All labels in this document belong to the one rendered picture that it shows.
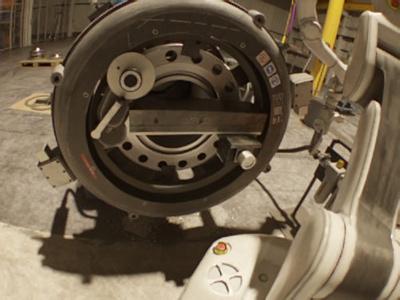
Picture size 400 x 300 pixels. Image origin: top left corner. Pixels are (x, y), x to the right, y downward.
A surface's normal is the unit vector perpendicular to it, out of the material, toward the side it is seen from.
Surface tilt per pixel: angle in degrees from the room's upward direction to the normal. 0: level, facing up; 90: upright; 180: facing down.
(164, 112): 90
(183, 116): 90
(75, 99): 90
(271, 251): 70
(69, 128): 90
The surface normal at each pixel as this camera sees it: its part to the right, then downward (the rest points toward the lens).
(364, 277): -0.23, -0.23
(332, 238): 0.00, -0.65
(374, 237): 0.14, -0.80
